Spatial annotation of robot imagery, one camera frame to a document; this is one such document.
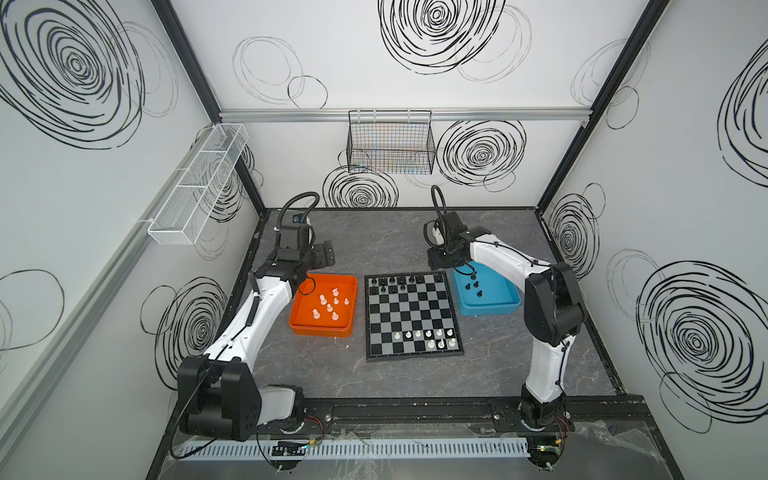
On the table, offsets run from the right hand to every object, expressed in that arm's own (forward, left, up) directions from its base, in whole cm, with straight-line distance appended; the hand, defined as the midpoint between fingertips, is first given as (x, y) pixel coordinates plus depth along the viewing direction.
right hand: (435, 258), depth 95 cm
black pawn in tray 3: (-8, -15, -8) cm, 19 cm away
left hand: (-4, +36, +11) cm, 37 cm away
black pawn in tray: (-2, -14, -8) cm, 16 cm away
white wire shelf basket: (-8, +65, +26) cm, 70 cm away
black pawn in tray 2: (-6, -11, -7) cm, 14 cm away
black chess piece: (-4, -14, -9) cm, 17 cm away
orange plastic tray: (-13, +35, -7) cm, 38 cm away
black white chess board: (-16, +8, -8) cm, 19 cm away
